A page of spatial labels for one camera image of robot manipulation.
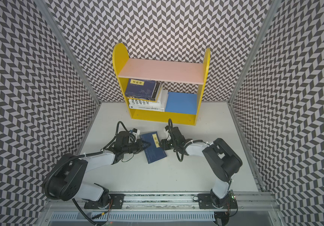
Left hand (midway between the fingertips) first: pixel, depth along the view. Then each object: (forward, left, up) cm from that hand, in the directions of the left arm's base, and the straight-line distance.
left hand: (150, 145), depth 86 cm
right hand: (+2, -7, -5) cm, 9 cm away
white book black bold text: (+27, -7, +13) cm, 31 cm away
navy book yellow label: (+29, +2, +21) cm, 35 cm away
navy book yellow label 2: (-4, -2, -2) cm, 5 cm away
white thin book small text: (+23, -1, +11) cm, 26 cm away
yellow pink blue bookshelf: (+24, -20, +9) cm, 32 cm away
